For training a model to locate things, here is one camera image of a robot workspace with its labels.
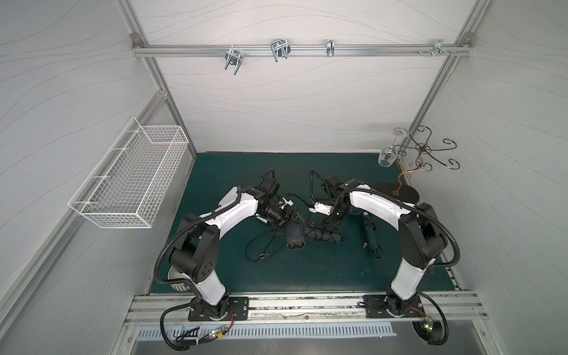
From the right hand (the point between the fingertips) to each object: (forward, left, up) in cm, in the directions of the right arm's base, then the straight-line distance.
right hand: (331, 220), depth 90 cm
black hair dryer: (-11, +14, +11) cm, 22 cm away
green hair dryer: (-1, -16, -1) cm, 16 cm away
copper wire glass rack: (+19, -39, -5) cm, 44 cm away
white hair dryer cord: (-15, +27, -3) cm, 31 cm away
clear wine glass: (+24, -24, +14) cm, 37 cm away
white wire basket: (-5, +68, +27) cm, 73 cm away
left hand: (-9, +13, +9) cm, 18 cm away
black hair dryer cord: (-9, +6, +5) cm, 12 cm away
